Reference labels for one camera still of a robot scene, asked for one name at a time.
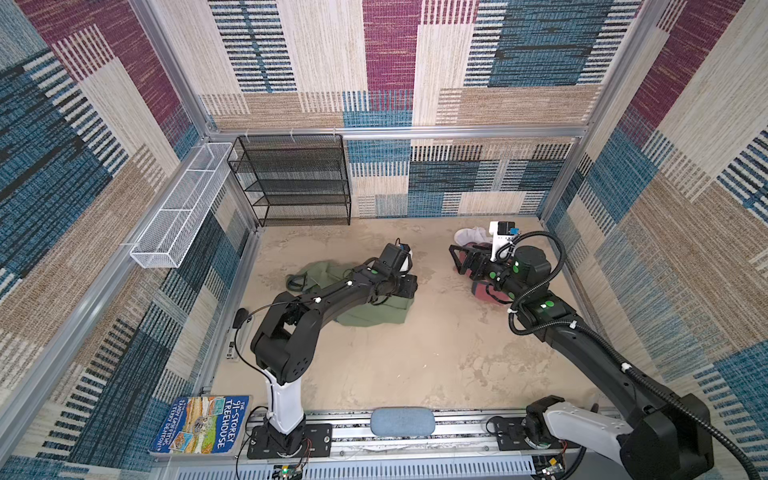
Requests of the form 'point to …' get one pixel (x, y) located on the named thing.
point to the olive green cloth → (315, 276)
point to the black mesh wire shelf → (294, 179)
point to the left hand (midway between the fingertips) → (411, 280)
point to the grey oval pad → (402, 421)
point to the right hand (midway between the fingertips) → (461, 251)
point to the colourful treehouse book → (204, 426)
